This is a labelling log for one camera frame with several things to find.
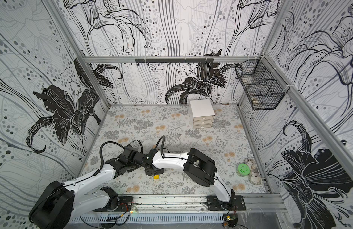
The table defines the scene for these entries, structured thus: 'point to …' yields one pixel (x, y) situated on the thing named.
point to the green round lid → (243, 169)
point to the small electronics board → (231, 219)
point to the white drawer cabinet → (202, 114)
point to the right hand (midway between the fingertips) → (155, 171)
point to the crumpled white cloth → (254, 177)
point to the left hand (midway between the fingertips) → (145, 163)
